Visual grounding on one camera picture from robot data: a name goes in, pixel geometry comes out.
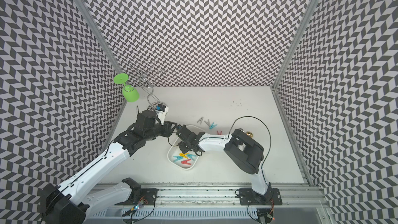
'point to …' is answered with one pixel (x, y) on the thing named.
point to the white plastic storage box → (173, 149)
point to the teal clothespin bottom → (178, 158)
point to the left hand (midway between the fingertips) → (173, 125)
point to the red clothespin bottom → (186, 161)
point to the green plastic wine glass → (129, 93)
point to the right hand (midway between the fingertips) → (184, 145)
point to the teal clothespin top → (213, 126)
